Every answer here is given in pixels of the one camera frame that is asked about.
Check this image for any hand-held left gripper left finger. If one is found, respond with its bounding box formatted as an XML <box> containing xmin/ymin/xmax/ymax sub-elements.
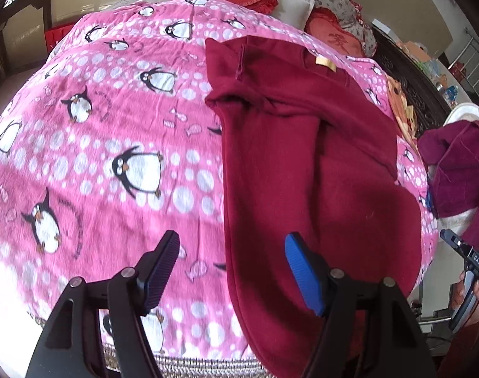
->
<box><xmin>25</xmin><ymin>229</ymin><xmax>181</xmax><ymax>378</ymax></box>

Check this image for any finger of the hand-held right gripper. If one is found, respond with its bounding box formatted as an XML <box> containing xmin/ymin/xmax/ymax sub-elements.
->
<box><xmin>440</xmin><ymin>229</ymin><xmax>474</xmax><ymax>258</ymax></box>

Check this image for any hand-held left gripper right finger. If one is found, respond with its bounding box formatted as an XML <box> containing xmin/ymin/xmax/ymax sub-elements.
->
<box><xmin>284</xmin><ymin>232</ymin><xmax>439</xmax><ymax>378</ymax></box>

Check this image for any dark red sweater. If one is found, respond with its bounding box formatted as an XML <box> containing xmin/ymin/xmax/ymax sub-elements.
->
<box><xmin>205</xmin><ymin>35</ymin><xmax>423</xmax><ymax>378</ymax></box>

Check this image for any person's right hand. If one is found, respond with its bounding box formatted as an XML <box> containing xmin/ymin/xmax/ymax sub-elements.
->
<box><xmin>451</xmin><ymin>279</ymin><xmax>479</xmax><ymax>318</ymax></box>

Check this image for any purple fleece garment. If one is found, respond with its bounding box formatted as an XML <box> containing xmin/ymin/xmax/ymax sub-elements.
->
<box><xmin>417</xmin><ymin>118</ymin><xmax>479</xmax><ymax>253</ymax></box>

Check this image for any beige woven bed mat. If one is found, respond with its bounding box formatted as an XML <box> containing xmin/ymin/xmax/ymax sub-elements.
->
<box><xmin>98</xmin><ymin>342</ymin><xmax>275</xmax><ymax>378</ymax></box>

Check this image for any white round bowl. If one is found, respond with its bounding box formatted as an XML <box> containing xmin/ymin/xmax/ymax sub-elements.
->
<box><xmin>446</xmin><ymin>103</ymin><xmax>479</xmax><ymax>127</ymax></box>

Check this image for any orange cream fleece blanket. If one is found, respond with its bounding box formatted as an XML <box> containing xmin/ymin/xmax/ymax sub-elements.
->
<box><xmin>385</xmin><ymin>75</ymin><xmax>421</xmax><ymax>142</ymax></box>

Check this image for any pink penguin print blanket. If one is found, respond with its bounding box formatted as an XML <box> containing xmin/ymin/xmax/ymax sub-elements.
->
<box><xmin>0</xmin><ymin>0</ymin><xmax>439</xmax><ymax>359</ymax></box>

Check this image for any dark carved wooden headboard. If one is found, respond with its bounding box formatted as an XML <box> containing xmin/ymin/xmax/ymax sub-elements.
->
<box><xmin>371</xmin><ymin>24</ymin><xmax>453</xmax><ymax>135</ymax></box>

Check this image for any metal railing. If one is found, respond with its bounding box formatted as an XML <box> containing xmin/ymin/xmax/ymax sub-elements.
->
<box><xmin>446</xmin><ymin>27</ymin><xmax>479</xmax><ymax>99</ymax></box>

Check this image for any red box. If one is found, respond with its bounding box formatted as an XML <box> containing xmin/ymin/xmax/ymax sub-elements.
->
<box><xmin>44</xmin><ymin>25</ymin><xmax>75</xmax><ymax>48</ymax></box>

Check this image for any white pillow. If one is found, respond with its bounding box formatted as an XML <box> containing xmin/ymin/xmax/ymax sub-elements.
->
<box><xmin>269</xmin><ymin>0</ymin><xmax>316</xmax><ymax>30</ymax></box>

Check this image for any dark wooden wardrobe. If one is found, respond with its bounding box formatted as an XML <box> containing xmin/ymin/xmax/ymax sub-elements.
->
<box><xmin>0</xmin><ymin>0</ymin><xmax>53</xmax><ymax>87</ymax></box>

